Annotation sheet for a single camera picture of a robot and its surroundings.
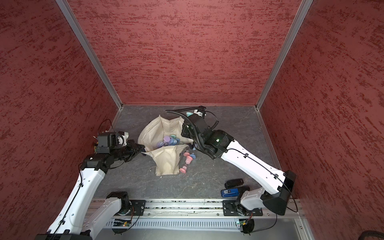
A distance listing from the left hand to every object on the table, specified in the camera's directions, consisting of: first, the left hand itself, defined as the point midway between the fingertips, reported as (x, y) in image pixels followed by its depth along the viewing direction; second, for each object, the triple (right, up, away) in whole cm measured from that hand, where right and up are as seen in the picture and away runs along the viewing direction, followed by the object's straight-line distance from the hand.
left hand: (144, 149), depth 75 cm
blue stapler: (+45, -23, +1) cm, 50 cm away
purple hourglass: (+9, +4, +13) cm, 16 cm away
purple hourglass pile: (+4, 0, +17) cm, 17 cm away
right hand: (+21, +11, -6) cm, 24 cm away
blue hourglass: (+14, +2, +15) cm, 21 cm away
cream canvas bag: (+3, +1, +24) cm, 25 cm away
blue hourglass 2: (+12, +2, +13) cm, 18 cm away
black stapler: (+48, -20, +6) cm, 52 cm away
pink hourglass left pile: (+22, -9, +14) cm, 28 cm away
